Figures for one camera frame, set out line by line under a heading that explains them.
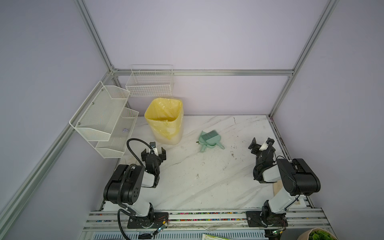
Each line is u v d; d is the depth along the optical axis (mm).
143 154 824
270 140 777
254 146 840
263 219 680
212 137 1048
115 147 765
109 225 732
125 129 928
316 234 623
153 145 795
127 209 497
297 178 478
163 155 856
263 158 769
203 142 1027
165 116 1043
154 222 728
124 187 442
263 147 800
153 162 708
